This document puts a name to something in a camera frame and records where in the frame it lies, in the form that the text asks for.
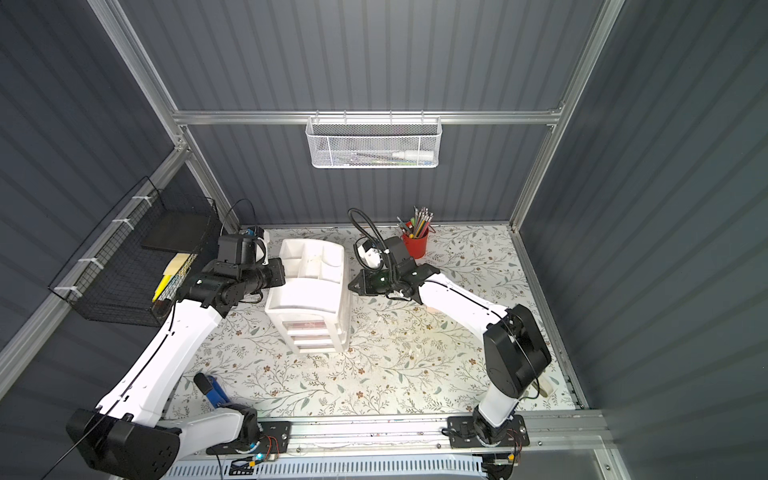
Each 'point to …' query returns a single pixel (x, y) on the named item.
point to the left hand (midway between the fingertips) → (285, 268)
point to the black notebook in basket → (176, 231)
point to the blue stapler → (212, 388)
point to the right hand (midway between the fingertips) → (352, 286)
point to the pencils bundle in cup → (416, 226)
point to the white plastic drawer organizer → (311, 297)
